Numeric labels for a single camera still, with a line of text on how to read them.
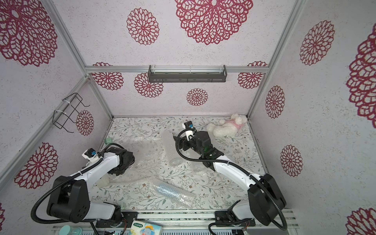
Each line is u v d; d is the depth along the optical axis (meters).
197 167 0.87
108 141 1.04
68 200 0.42
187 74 0.93
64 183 0.42
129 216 0.75
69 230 0.64
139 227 0.67
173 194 0.78
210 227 0.66
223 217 0.74
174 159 0.88
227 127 1.00
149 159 0.97
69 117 0.77
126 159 0.66
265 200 0.42
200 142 0.61
